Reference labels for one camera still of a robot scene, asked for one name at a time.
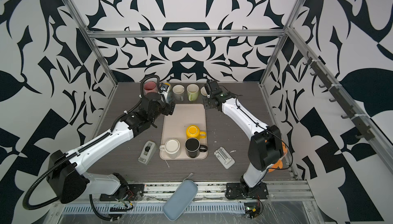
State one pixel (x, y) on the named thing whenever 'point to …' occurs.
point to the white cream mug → (171, 147)
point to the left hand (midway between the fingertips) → (165, 95)
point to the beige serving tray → (174, 126)
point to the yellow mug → (193, 131)
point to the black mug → (192, 146)
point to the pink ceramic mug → (150, 86)
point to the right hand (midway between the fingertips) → (209, 98)
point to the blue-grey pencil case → (181, 199)
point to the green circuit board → (252, 209)
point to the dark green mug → (203, 91)
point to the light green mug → (192, 90)
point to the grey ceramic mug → (178, 90)
